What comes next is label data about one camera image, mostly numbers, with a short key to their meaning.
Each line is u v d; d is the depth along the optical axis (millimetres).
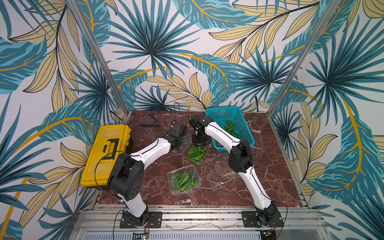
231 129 1088
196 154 950
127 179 451
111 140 821
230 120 1134
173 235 703
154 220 733
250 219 733
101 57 858
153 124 1103
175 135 692
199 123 736
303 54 852
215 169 929
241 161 626
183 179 831
